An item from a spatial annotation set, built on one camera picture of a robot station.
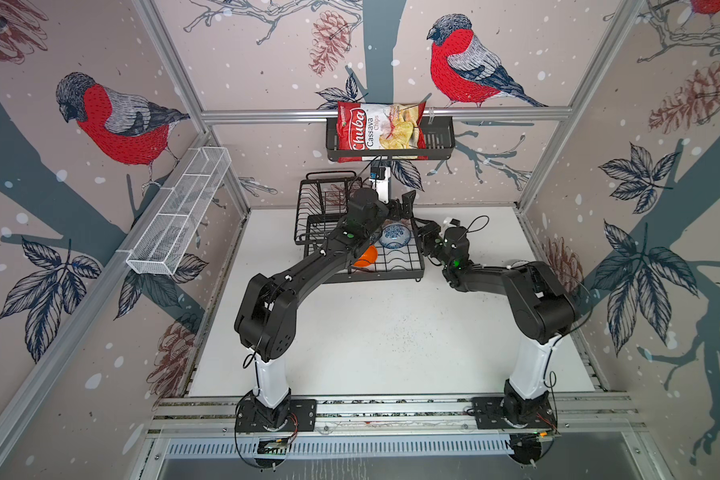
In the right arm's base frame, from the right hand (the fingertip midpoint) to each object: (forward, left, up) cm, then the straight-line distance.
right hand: (408, 226), depth 93 cm
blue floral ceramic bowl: (+7, +4, -12) cm, 15 cm away
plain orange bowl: (-3, +12, -12) cm, 17 cm away
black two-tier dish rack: (0, +3, -15) cm, 15 cm away
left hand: (-1, +3, +17) cm, 17 cm away
